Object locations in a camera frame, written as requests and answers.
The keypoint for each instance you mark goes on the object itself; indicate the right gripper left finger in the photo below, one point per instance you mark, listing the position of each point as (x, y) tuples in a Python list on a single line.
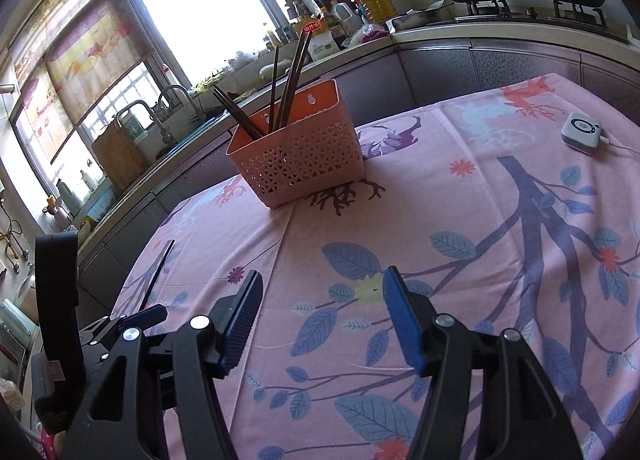
[(121, 415)]

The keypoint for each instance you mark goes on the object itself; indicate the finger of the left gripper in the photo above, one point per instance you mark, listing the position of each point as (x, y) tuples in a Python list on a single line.
[(108, 331)]

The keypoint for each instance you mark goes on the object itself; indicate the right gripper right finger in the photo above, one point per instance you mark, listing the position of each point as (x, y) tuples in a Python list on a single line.
[(521, 416)]

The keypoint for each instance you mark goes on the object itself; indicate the chrome kitchen faucet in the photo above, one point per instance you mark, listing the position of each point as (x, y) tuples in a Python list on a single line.
[(175, 94), (135, 126)]

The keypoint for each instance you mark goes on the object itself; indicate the grey kitchen cabinets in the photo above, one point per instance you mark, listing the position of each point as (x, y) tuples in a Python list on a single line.
[(375, 81)]

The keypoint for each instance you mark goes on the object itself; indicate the lone black chopstick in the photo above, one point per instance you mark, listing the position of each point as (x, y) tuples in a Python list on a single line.
[(160, 262)]

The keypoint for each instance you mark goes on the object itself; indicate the wooden cutting board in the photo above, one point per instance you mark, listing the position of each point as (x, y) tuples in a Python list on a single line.
[(118, 156)]

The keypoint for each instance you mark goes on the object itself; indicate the pink floral tablecloth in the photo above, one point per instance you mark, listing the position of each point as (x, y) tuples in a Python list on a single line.
[(510, 214)]

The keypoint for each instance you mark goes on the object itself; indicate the orange plastic utensil basket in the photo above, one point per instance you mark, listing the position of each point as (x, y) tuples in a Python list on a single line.
[(318, 149)]

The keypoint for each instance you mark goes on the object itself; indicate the patterned roller blind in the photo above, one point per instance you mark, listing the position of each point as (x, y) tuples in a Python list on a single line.
[(102, 44)]

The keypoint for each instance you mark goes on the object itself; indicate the small white grey device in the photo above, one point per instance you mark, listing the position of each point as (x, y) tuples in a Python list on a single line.
[(582, 133)]

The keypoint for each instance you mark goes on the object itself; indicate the white food package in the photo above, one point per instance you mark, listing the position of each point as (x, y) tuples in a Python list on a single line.
[(322, 45)]

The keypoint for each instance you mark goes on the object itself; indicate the white plastic jug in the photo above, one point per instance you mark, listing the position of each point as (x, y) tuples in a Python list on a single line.
[(350, 21)]

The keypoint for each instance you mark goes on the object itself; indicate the yellow cooking oil bottle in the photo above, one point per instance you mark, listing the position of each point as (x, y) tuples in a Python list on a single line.
[(378, 11)]

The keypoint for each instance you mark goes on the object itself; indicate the steel tray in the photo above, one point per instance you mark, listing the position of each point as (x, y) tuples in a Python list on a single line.
[(437, 12)]

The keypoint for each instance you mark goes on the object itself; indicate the gas stove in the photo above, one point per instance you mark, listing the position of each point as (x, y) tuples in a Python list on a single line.
[(591, 21)]

